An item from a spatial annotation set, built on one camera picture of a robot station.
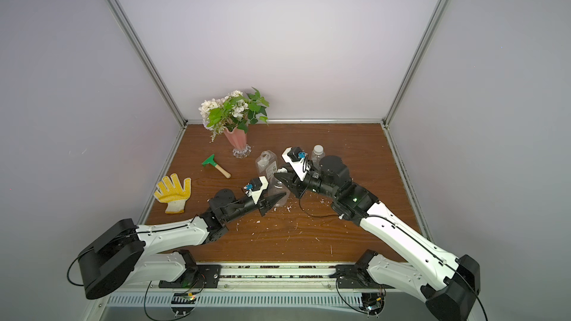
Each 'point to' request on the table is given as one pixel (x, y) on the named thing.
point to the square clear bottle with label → (267, 163)
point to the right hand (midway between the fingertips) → (280, 167)
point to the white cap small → (318, 149)
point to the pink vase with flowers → (233, 114)
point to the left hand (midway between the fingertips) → (282, 188)
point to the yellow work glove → (174, 195)
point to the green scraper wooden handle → (211, 160)
